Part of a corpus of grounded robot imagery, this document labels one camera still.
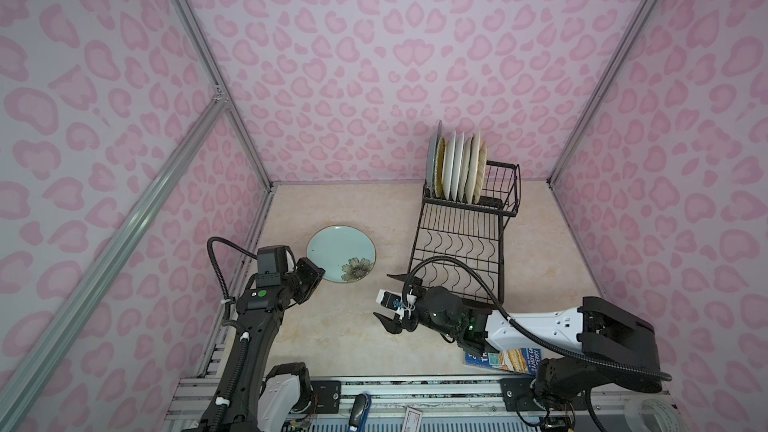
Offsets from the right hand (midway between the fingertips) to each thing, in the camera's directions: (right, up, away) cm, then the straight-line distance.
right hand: (384, 289), depth 75 cm
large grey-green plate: (+12, +32, +4) cm, 34 cm away
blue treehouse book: (+35, -19, +2) cm, 40 cm away
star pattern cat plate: (+22, +30, -1) cm, 38 cm away
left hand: (-16, +6, +5) cm, 17 cm away
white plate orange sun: (+18, +31, 0) cm, 36 cm away
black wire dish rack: (+25, +9, +26) cm, 37 cm away
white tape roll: (+63, -29, -4) cm, 69 cm away
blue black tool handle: (-5, -26, -7) cm, 27 cm away
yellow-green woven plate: (+15, +31, +5) cm, 35 cm away
